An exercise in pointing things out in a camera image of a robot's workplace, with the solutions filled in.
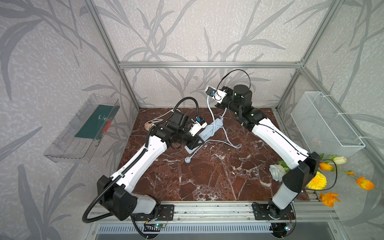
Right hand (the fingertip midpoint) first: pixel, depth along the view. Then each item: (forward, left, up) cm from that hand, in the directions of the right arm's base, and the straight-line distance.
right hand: (216, 86), depth 72 cm
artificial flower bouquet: (-37, -24, -16) cm, 46 cm away
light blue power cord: (-19, +16, -41) cm, 48 cm away
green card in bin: (-17, +57, -9) cm, 61 cm away
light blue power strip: (-18, +5, -15) cm, 24 cm away
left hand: (-19, +7, -19) cm, 28 cm away
